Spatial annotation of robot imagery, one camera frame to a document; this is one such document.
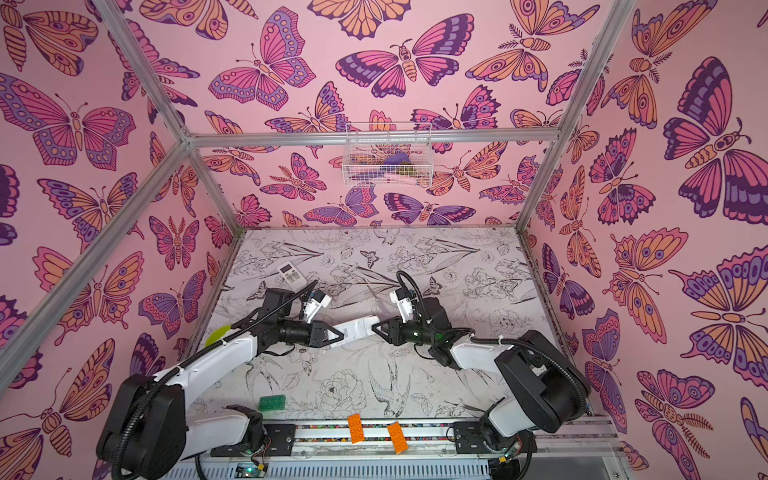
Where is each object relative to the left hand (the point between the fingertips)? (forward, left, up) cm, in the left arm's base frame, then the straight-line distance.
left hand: (342, 335), depth 79 cm
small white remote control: (+28, +23, -11) cm, 37 cm away
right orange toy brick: (-23, -15, -10) cm, 29 cm away
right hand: (+4, -9, -1) cm, 10 cm away
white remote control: (+2, -4, -1) cm, 4 cm away
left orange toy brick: (-20, -4, -11) cm, 23 cm away
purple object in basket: (+51, -15, +20) cm, 57 cm away
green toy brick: (-14, +19, -11) cm, 26 cm away
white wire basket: (+47, -12, +21) cm, 53 cm away
